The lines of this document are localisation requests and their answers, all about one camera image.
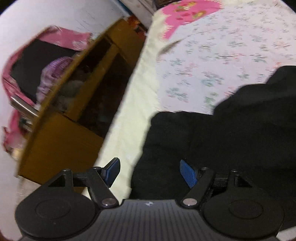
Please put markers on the purple cloth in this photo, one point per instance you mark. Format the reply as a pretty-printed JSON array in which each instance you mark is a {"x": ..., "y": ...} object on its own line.
[{"x": 53, "y": 71}]

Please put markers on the white floral bed sheet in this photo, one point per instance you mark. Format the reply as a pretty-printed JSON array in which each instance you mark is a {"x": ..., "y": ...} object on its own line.
[{"x": 219, "y": 51}]

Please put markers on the wooden desk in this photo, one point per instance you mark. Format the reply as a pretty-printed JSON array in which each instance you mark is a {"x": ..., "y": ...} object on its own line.
[{"x": 60, "y": 143}]

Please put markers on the black pants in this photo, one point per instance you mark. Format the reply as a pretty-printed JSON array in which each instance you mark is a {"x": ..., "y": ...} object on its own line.
[{"x": 219, "y": 139}]

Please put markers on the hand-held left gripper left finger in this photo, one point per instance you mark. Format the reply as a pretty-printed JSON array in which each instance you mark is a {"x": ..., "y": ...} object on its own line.
[{"x": 113, "y": 169}]

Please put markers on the red bag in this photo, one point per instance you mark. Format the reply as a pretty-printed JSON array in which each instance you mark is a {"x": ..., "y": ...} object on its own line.
[{"x": 136, "y": 23}]

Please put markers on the clothes in desk shelf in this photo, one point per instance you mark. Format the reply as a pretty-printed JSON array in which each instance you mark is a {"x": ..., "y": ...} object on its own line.
[{"x": 71, "y": 85}]

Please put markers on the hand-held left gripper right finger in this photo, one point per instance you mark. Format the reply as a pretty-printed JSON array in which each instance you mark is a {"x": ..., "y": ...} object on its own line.
[{"x": 187, "y": 172}]

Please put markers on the metal tube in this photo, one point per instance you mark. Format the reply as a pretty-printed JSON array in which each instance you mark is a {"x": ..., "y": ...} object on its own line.
[{"x": 23, "y": 105}]

